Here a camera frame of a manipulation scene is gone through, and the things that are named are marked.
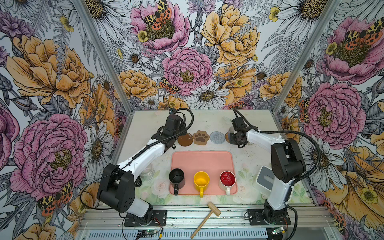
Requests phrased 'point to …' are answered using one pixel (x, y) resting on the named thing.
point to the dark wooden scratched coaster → (185, 140)
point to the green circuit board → (147, 231)
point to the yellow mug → (201, 179)
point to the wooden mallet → (215, 210)
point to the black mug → (177, 179)
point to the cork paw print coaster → (200, 137)
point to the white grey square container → (264, 181)
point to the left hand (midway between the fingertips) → (180, 128)
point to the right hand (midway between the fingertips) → (234, 143)
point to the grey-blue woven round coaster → (217, 137)
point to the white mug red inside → (227, 179)
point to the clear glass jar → (148, 173)
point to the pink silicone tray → (213, 162)
